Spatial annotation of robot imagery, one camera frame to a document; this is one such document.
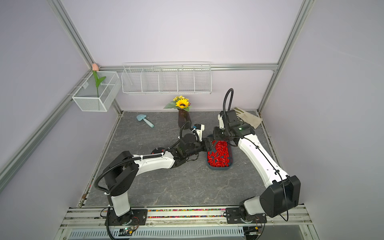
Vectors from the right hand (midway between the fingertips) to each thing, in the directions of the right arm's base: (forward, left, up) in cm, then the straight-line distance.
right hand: (215, 132), depth 81 cm
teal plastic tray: (-7, -10, -17) cm, 21 cm away
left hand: (-4, -1, -2) cm, 5 cm away
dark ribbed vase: (+21, +19, -10) cm, 30 cm away
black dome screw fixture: (-4, +33, -11) cm, 35 cm away
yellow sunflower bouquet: (+21, +21, +3) cm, 30 cm away
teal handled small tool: (+30, +54, -20) cm, 65 cm away
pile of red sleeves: (-5, -4, -21) cm, 21 cm away
